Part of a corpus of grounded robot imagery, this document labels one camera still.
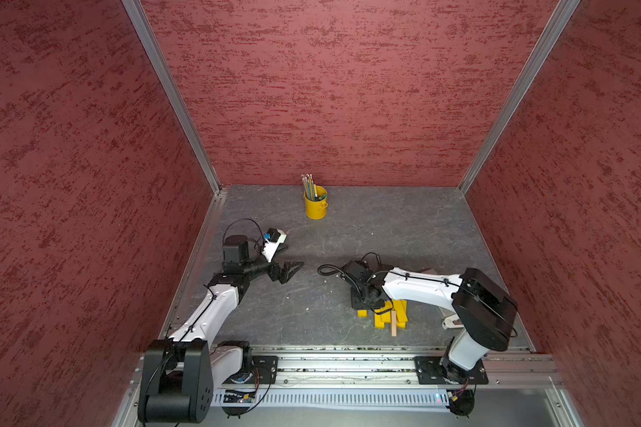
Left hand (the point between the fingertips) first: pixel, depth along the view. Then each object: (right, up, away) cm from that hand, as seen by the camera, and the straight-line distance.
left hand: (293, 258), depth 82 cm
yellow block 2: (+26, -13, -11) cm, 32 cm away
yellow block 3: (+33, -16, +3) cm, 37 cm away
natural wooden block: (+32, -18, -1) cm, 37 cm away
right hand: (+22, -18, +4) cm, 28 cm away
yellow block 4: (+35, -17, +1) cm, 39 cm away
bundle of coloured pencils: (+4, +25, +20) cm, 32 cm away
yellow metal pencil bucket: (+7, +16, +24) cm, 30 cm away
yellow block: (+22, -18, +1) cm, 28 cm away
